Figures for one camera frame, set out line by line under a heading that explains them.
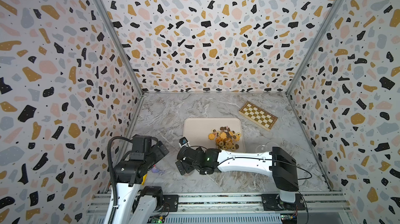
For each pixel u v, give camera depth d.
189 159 0.56
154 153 0.64
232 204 0.75
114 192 0.42
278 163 0.51
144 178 0.55
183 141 0.68
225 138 0.95
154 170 0.82
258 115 1.06
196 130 1.00
